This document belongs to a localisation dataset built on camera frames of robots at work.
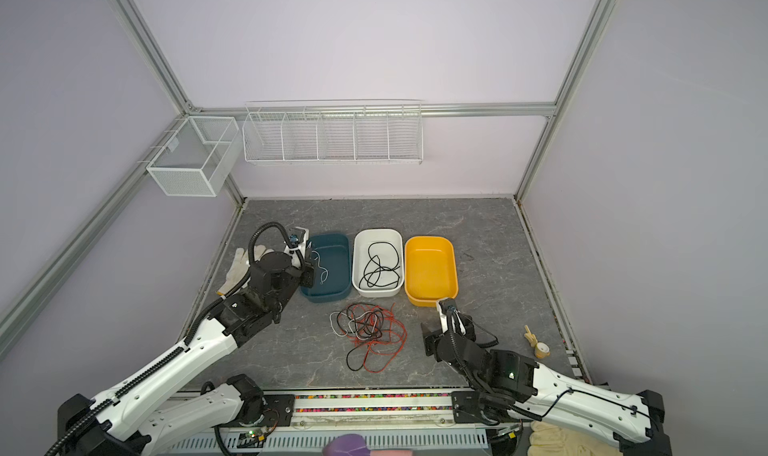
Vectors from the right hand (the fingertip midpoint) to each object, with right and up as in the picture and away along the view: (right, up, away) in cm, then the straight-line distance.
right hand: (438, 323), depth 75 cm
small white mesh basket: (-82, +49, +30) cm, 100 cm away
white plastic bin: (-23, +21, +26) cm, 41 cm away
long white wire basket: (-31, +57, +24) cm, 69 cm away
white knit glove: (-65, +11, +27) cm, 71 cm away
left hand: (-33, +18, 0) cm, 37 cm away
